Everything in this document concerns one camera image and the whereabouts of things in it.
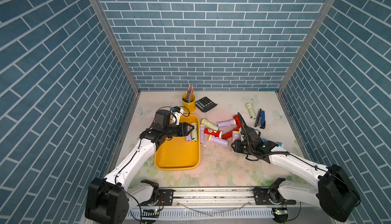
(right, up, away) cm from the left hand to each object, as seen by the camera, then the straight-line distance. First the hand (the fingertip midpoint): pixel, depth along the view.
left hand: (194, 128), depth 79 cm
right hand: (+22, -11, +7) cm, 26 cm away
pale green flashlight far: (+39, +8, +28) cm, 49 cm away
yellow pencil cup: (-4, +13, +21) cm, 25 cm away
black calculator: (+6, +12, +31) cm, 34 cm away
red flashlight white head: (+14, -6, +14) cm, 21 cm away
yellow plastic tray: (-10, -17, +10) cm, 22 cm away
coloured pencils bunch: (-3, +22, +21) cm, 31 cm away
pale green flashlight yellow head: (-1, -5, +15) cm, 16 cm away
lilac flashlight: (-4, -8, +12) cm, 15 cm away
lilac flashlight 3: (+24, -5, +7) cm, 25 cm away
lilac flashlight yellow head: (+15, -10, +13) cm, 22 cm away
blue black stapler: (+43, +1, +22) cm, 49 cm away
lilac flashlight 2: (+4, -6, +15) cm, 16 cm away
